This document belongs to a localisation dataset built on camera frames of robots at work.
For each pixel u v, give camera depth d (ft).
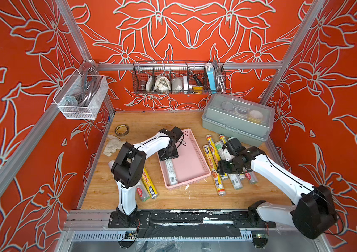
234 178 2.68
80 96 2.56
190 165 3.15
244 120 2.88
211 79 2.81
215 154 3.04
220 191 2.60
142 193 2.54
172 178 2.67
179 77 3.18
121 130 3.52
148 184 2.67
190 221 2.43
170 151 2.55
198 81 3.13
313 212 1.29
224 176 2.74
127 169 1.65
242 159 1.90
